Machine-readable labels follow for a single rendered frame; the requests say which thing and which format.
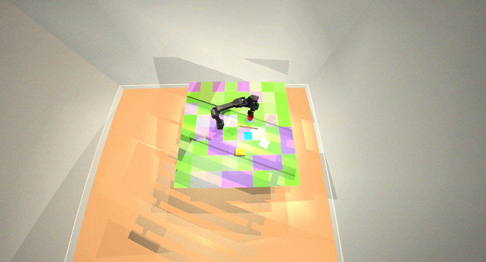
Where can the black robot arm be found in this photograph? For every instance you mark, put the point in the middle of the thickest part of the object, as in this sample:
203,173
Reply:
215,111

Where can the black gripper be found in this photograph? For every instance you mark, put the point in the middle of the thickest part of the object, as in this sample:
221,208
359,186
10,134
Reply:
250,112

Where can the yellow rectangular block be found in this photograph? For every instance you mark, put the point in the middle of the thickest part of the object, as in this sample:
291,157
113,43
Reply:
240,151

